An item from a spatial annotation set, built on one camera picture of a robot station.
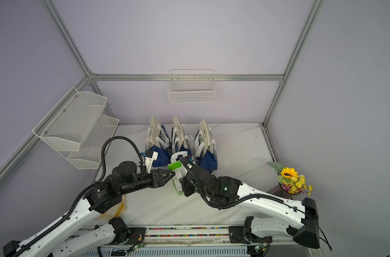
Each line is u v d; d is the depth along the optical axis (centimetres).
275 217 43
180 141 80
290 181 65
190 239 73
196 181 46
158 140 85
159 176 59
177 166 70
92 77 93
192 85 95
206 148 78
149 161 62
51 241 40
